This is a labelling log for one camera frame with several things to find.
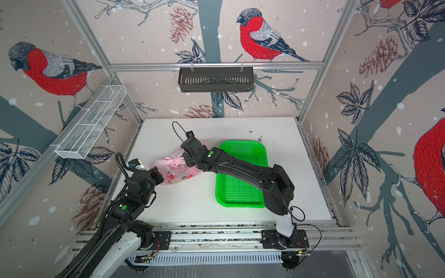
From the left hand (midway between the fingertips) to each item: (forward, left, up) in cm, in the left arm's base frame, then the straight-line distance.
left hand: (160, 163), depth 79 cm
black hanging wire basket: (+55, -24, +10) cm, 61 cm away
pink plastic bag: (0, -5, -6) cm, 7 cm away
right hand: (+6, -14, +1) cm, 15 cm away
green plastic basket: (-6, -34, -18) cm, 39 cm away
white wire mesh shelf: (+3, +32, +13) cm, 35 cm away
